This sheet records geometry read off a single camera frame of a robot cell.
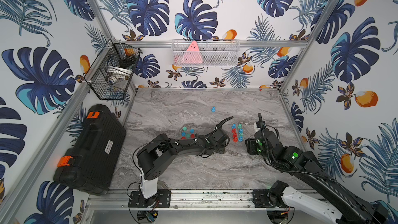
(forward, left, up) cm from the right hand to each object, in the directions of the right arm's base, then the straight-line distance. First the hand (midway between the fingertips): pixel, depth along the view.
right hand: (249, 140), depth 75 cm
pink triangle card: (+44, +29, +19) cm, 56 cm away
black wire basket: (+29, +73, +16) cm, 80 cm away
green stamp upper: (+18, -1, -15) cm, 24 cm away
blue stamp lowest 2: (+9, 0, -15) cm, 17 cm away
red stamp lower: (+9, +3, -15) cm, 18 cm away
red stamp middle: (+12, +3, -16) cm, 20 cm away
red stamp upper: (+15, +3, -16) cm, 22 cm away
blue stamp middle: (+14, 0, -14) cm, 20 cm away
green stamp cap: (+17, +34, -17) cm, 42 cm away
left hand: (+4, +12, -13) cm, 18 cm away
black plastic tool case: (-15, +70, +5) cm, 72 cm away
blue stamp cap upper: (+15, +30, -17) cm, 37 cm away
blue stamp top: (+18, +3, -15) cm, 23 cm away
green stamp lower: (+11, 0, -14) cm, 18 cm away
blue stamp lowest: (+31, +16, -15) cm, 38 cm away
